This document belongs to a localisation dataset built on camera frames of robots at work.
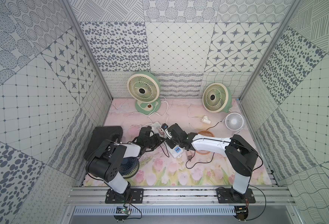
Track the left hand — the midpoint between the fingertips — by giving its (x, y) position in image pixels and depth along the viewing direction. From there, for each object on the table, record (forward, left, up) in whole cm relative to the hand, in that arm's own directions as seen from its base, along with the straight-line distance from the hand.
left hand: (165, 136), depth 92 cm
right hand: (-1, -3, 0) cm, 4 cm away
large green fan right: (+28, -38, +9) cm, 48 cm away
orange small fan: (-2, -27, +8) cm, 28 cm away
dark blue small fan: (-22, +18, +4) cm, 29 cm away
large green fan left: (+25, +14, +21) cm, 36 cm away
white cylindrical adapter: (+16, -30, -3) cm, 34 cm away
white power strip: (-9, -8, -3) cm, 13 cm away
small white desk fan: (+11, -49, +3) cm, 50 cm away
